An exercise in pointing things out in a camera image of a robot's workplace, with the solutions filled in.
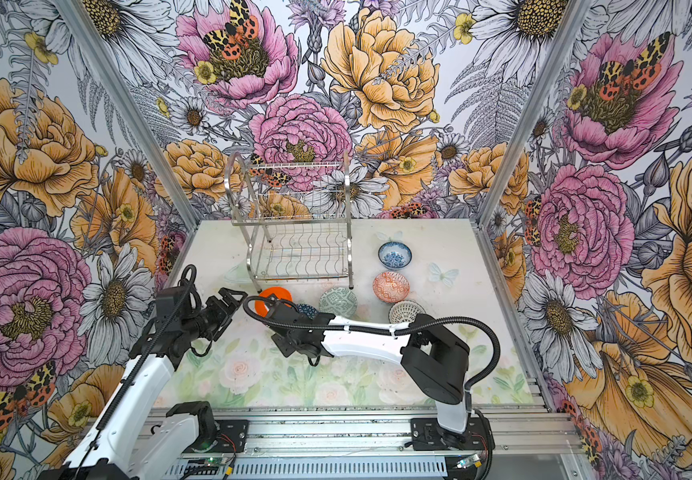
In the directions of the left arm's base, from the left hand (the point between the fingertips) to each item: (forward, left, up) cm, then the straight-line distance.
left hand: (241, 313), depth 82 cm
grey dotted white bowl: (+6, -46, -11) cm, 48 cm away
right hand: (-5, -13, -5) cm, 15 cm away
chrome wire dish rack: (+51, -7, -14) cm, 53 cm away
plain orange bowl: (-2, -8, +7) cm, 11 cm away
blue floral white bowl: (+29, -46, -12) cm, 56 cm away
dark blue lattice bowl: (+4, -17, -6) cm, 18 cm away
